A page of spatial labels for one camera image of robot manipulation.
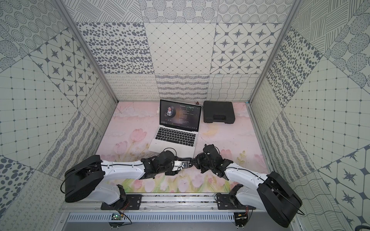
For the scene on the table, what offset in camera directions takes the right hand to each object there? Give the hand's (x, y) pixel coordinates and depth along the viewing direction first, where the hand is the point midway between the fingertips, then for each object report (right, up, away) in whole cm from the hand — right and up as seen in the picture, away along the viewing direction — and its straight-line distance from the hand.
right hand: (190, 160), depth 83 cm
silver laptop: (-8, +19, +19) cm, 28 cm away
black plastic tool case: (+21, +30, +24) cm, 44 cm away
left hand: (-6, +1, +1) cm, 6 cm away
